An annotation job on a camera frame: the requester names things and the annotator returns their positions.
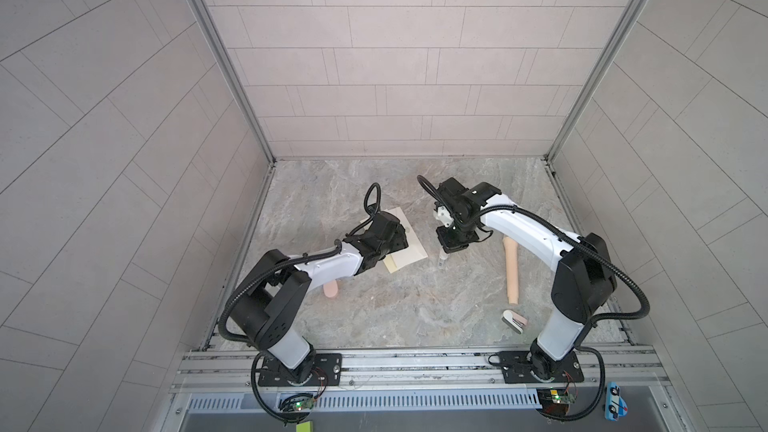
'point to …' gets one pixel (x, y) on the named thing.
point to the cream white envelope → (414, 251)
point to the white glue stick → (443, 255)
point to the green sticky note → (305, 427)
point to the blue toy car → (615, 405)
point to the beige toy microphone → (512, 270)
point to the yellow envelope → (389, 262)
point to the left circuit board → (304, 404)
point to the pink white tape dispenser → (514, 321)
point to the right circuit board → (555, 401)
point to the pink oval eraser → (330, 289)
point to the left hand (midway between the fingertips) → (407, 233)
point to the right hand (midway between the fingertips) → (442, 251)
